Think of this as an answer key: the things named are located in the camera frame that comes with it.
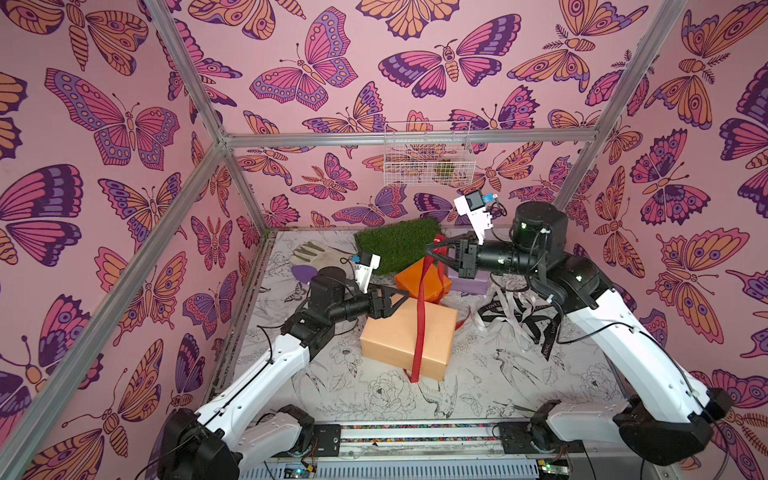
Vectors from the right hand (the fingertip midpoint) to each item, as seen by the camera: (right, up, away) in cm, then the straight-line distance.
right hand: (431, 246), depth 56 cm
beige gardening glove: (-35, -2, +56) cm, 66 cm away
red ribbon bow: (-1, -14, +12) cm, 19 cm away
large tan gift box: (-7, -24, +22) cm, 33 cm away
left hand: (-4, -11, +14) cm, 18 cm away
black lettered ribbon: (+28, -20, +39) cm, 52 cm away
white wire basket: (+5, +31, +38) cm, 49 cm away
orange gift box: (-1, -10, +44) cm, 45 cm away
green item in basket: (+9, +25, +36) cm, 45 cm away
